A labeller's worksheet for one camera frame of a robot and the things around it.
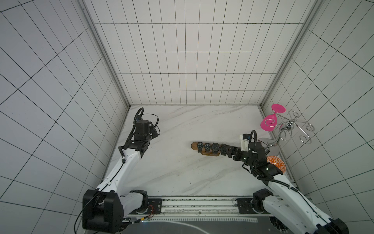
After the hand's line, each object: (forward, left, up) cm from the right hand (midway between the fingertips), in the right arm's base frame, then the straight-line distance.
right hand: (229, 145), depth 82 cm
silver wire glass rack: (+5, -28, +13) cm, 31 cm away
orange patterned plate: (-4, -31, -10) cm, 33 cm away
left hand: (+5, +46, +4) cm, 46 cm away
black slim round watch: (+1, +17, -3) cm, 17 cm away
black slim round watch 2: (0, +12, -3) cm, 13 cm away
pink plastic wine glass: (+8, -19, +13) cm, 24 cm away
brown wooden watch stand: (+1, +20, -4) cm, 21 cm away
